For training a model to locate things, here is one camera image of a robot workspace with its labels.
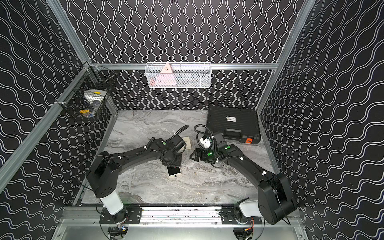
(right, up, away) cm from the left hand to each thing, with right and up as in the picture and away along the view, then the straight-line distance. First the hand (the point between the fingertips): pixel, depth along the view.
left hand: (179, 162), depth 85 cm
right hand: (+10, +3, -2) cm, 11 cm away
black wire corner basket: (-48, +37, -5) cm, 61 cm away
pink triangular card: (-8, +50, +5) cm, 51 cm away
